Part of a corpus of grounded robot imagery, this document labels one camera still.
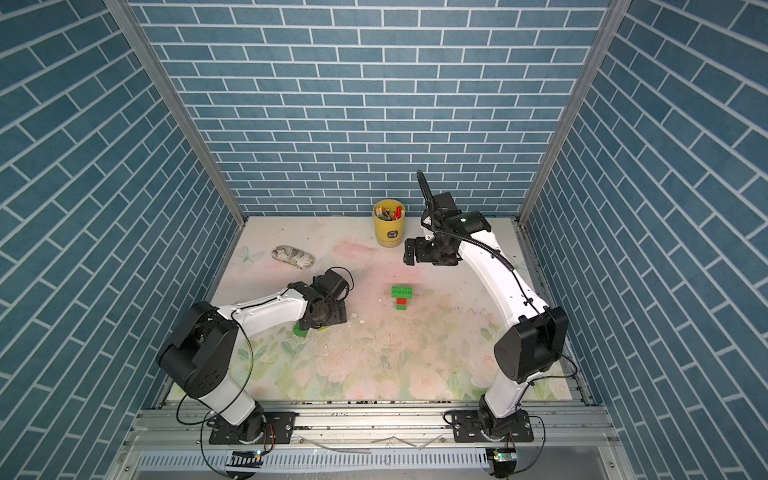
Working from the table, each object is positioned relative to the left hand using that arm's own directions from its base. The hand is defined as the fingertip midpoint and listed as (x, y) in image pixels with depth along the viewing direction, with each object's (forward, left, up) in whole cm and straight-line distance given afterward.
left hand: (338, 319), depth 91 cm
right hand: (+8, -25, +21) cm, 34 cm away
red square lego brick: (+7, -20, 0) cm, 21 cm away
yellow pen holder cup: (+36, -15, +9) cm, 40 cm away
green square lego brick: (+5, -20, -1) cm, 20 cm away
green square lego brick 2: (-5, +11, +3) cm, 12 cm away
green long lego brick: (+5, -20, +8) cm, 22 cm away
